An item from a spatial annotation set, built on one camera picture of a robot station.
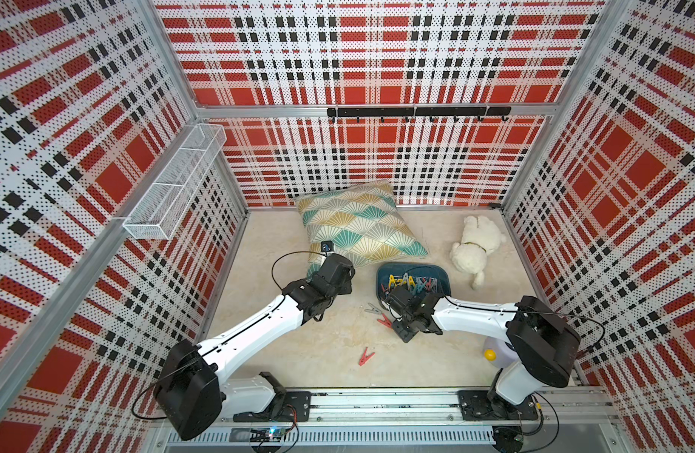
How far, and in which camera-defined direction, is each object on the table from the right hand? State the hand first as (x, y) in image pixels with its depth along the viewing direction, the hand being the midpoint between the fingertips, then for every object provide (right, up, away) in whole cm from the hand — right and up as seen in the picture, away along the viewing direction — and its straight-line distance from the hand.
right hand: (408, 324), depth 88 cm
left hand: (-20, +17, -5) cm, 27 cm away
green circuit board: (-38, -22, -19) cm, 48 cm away
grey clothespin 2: (-11, +4, +3) cm, 12 cm away
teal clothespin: (+5, +11, +7) cm, 14 cm away
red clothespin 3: (-14, -8, -6) cm, 18 cm away
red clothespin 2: (-7, 0, +1) cm, 7 cm away
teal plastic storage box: (+8, +15, +14) cm, 22 cm away
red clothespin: (+8, +11, +8) cm, 16 cm away
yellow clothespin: (-4, +12, +8) cm, 16 cm away
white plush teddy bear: (+28, +27, +11) cm, 40 cm away
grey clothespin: (+1, +12, +8) cm, 15 cm away
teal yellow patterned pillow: (-15, +33, +8) cm, 37 cm away
